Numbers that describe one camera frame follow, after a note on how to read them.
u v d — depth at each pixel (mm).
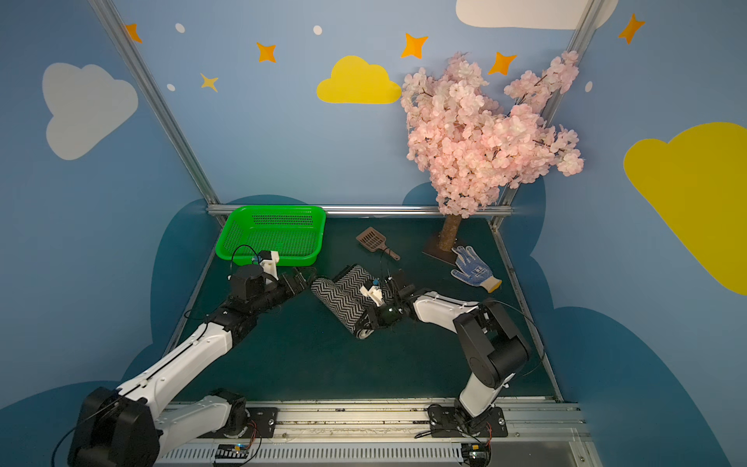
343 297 875
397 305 719
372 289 840
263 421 749
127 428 389
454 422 746
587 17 701
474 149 737
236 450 720
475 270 1054
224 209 1175
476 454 732
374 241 1150
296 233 1183
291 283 717
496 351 471
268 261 747
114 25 703
